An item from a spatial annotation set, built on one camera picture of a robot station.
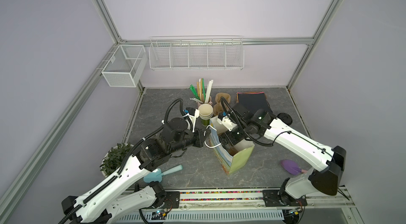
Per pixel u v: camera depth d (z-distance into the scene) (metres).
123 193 0.43
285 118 0.89
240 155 0.67
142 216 0.69
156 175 0.81
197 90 0.99
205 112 0.93
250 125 0.51
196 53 1.00
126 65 0.99
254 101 1.08
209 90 1.00
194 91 0.96
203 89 1.00
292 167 0.83
